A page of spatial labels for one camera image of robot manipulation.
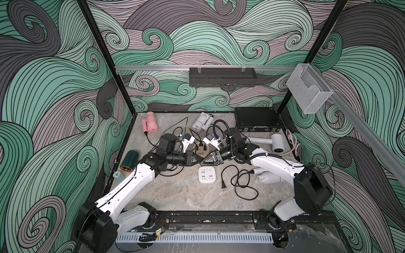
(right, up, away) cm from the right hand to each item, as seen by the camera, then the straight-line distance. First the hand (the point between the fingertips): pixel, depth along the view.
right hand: (201, 166), depth 70 cm
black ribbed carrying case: (+44, +23, +47) cm, 69 cm away
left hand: (+1, +3, 0) cm, 3 cm away
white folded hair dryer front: (+35, -9, +11) cm, 38 cm away
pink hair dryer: (-35, +19, +37) cm, 55 cm away
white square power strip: (+3, -9, +15) cm, 18 cm away
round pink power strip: (0, +2, +25) cm, 25 cm away
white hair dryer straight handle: (+49, +9, +27) cm, 56 cm away
